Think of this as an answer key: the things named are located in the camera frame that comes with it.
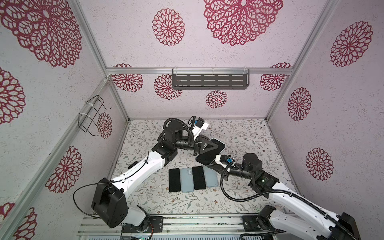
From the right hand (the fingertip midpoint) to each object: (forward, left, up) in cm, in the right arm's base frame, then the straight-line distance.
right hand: (209, 160), depth 69 cm
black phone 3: (+2, +4, -25) cm, 26 cm away
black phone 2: (0, +19, -23) cm, 29 cm away
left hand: (+2, -3, +8) cm, 8 cm away
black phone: (-3, +1, +7) cm, 7 cm away
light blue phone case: (0, +12, -24) cm, 27 cm away
